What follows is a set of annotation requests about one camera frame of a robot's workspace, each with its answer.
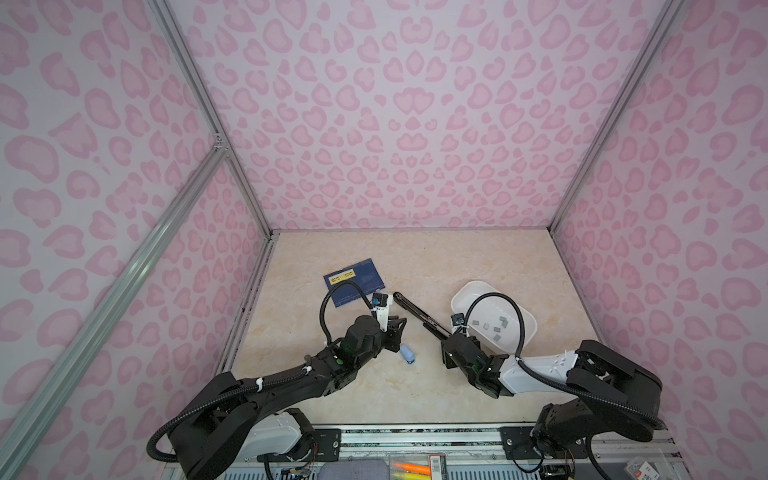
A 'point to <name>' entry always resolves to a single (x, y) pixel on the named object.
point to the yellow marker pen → (411, 476)
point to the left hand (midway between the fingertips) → (406, 315)
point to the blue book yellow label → (363, 273)
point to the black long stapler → (429, 322)
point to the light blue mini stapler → (407, 353)
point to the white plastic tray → (496, 323)
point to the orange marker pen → (413, 467)
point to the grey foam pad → (354, 470)
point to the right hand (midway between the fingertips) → (449, 340)
